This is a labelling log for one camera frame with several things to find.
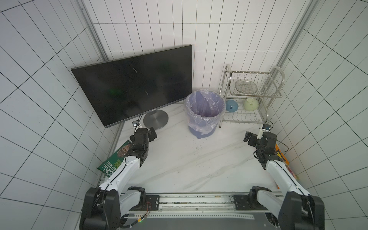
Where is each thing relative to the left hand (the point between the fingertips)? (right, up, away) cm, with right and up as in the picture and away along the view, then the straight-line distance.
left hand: (144, 132), depth 87 cm
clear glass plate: (+66, +30, +6) cm, 73 cm away
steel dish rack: (+62, +24, -1) cm, 67 cm away
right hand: (+65, 0, 0) cm, 65 cm away
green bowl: (+75, +19, +20) cm, 80 cm away
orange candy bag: (+86, -13, +3) cm, 87 cm away
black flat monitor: (-20, +29, +10) cm, 37 cm away
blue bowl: (+61, +18, +20) cm, 67 cm away
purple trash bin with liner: (+39, +15, +13) cm, 44 cm away
